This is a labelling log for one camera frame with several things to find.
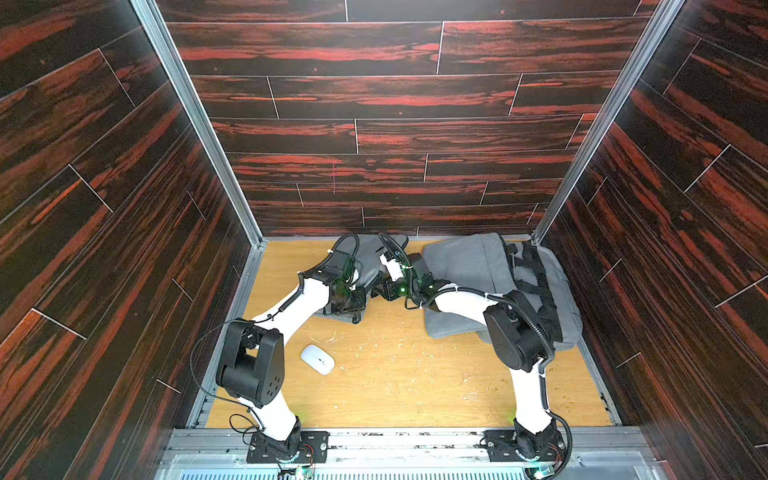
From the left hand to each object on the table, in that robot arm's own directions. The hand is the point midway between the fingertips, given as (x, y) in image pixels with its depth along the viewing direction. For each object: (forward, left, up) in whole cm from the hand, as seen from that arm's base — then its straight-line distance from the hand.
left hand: (367, 306), depth 90 cm
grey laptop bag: (+26, +3, -2) cm, 26 cm away
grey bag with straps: (+16, -58, -4) cm, 60 cm away
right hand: (+11, -4, -1) cm, 12 cm away
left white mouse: (-14, +14, -7) cm, 21 cm away
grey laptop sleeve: (+19, -37, 0) cm, 41 cm away
